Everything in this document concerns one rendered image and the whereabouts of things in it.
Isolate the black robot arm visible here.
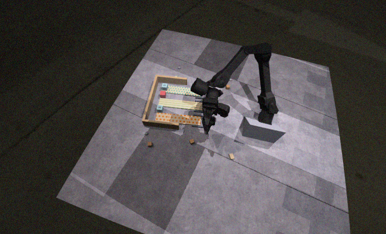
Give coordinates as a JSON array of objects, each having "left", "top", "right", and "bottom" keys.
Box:
[{"left": 190, "top": 43, "right": 279, "bottom": 125}]

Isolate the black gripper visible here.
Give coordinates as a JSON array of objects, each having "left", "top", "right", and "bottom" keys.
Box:
[{"left": 202, "top": 96, "right": 218, "bottom": 134}]

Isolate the beige strip with teal polka dots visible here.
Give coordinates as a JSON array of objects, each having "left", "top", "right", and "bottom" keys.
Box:
[{"left": 184, "top": 88, "right": 201, "bottom": 97}]

